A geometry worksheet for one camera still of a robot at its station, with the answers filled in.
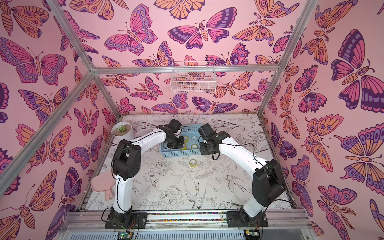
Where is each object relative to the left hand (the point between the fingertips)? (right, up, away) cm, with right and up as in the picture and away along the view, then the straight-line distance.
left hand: (184, 145), depth 98 cm
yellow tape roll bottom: (0, -2, -2) cm, 3 cm away
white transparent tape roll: (+6, +4, +5) cm, 9 cm away
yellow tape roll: (+6, -1, +2) cm, 7 cm away
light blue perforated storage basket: (+5, +1, +5) cm, 7 cm away
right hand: (+11, -1, -13) cm, 17 cm away
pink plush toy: (-46, -20, -10) cm, 51 cm away
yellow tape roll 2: (+6, -11, -5) cm, 13 cm away
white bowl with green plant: (-41, +10, -1) cm, 42 cm away
